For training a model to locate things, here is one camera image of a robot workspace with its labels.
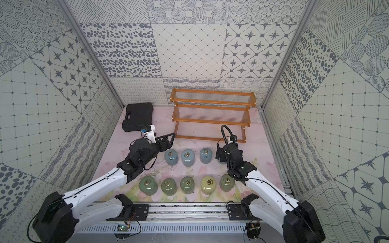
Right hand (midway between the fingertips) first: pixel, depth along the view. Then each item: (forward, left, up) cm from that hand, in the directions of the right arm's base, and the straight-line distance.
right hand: (227, 151), depth 85 cm
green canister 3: (-20, +42, -1) cm, 46 cm away
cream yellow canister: (-18, +11, -1) cm, 22 cm away
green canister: (-20, +31, -2) cm, 37 cm away
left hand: (0, +29, +14) cm, 32 cm away
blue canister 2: (-3, +32, -2) cm, 33 cm away
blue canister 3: (-1, +12, -4) cm, 13 cm away
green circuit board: (-36, +53, -11) cm, 65 cm away
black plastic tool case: (+30, +62, -3) cm, 69 cm away
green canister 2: (-19, +22, -1) cm, 29 cm away
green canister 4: (-17, +2, -2) cm, 17 cm away
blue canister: (-4, +23, -2) cm, 23 cm away
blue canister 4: (-3, +1, -10) cm, 10 cm away
